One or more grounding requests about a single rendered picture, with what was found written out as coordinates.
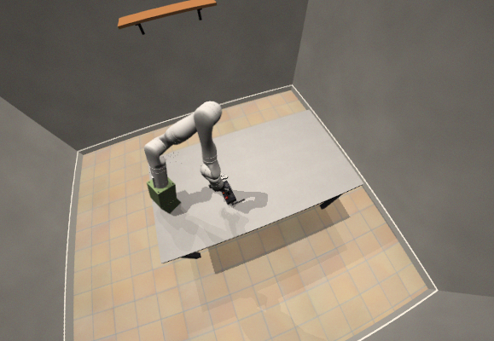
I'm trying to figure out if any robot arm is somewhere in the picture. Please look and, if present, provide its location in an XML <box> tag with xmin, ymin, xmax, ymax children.
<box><xmin>144</xmin><ymin>101</ymin><xmax>228</xmax><ymax>190</ymax></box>

